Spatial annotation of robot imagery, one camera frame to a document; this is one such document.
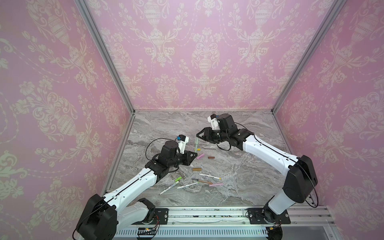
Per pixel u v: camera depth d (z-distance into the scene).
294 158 0.46
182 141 0.72
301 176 0.43
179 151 0.64
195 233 0.78
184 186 0.84
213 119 0.75
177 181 0.85
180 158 0.70
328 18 0.72
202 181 0.86
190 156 0.72
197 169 0.90
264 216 0.67
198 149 0.98
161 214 0.75
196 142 0.79
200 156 0.95
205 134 0.72
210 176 0.87
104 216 0.39
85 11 0.71
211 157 0.95
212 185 0.84
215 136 0.70
